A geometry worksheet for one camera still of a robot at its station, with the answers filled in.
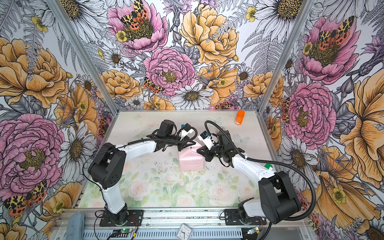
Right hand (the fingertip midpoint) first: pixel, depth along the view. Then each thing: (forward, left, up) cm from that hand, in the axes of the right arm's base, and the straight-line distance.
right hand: (199, 155), depth 83 cm
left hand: (+6, +3, 0) cm, 7 cm away
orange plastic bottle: (+32, -30, -5) cm, 44 cm away
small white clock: (-34, +8, -10) cm, 36 cm away
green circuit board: (-32, +36, -12) cm, 49 cm away
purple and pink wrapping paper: (-1, +5, -3) cm, 6 cm away
